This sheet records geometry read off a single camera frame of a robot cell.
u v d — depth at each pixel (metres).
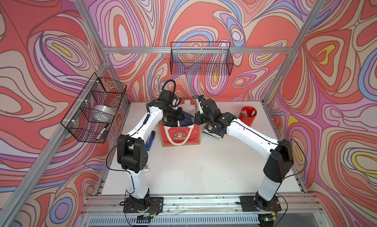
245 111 0.99
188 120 0.90
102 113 0.69
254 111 0.96
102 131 0.72
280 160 0.45
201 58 0.96
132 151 0.49
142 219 0.72
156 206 0.72
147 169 0.84
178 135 0.88
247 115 1.01
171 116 0.76
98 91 0.84
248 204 0.73
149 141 0.95
